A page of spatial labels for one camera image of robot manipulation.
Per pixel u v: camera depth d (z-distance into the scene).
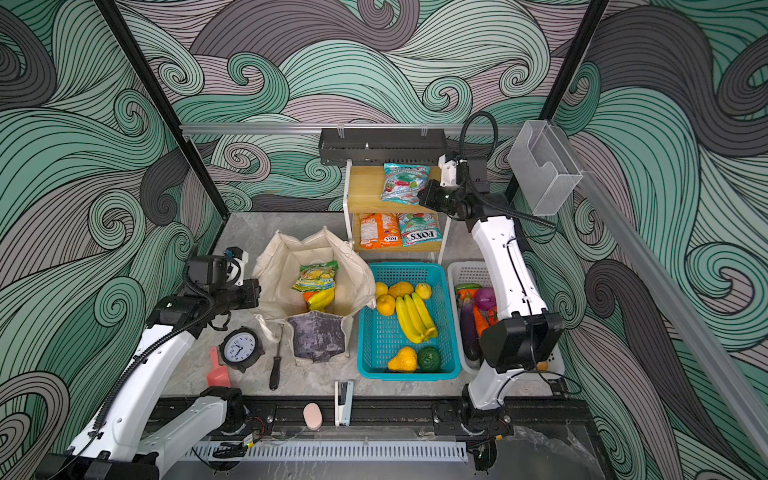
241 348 0.83
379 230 0.92
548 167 0.80
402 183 0.78
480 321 0.86
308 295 0.89
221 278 0.59
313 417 0.72
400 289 0.92
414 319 0.88
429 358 0.78
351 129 0.93
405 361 0.78
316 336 0.73
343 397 0.74
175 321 0.49
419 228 0.92
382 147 0.95
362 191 0.81
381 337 0.88
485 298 0.89
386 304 0.87
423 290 0.92
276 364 0.81
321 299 0.86
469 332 0.83
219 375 0.80
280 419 0.75
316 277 0.89
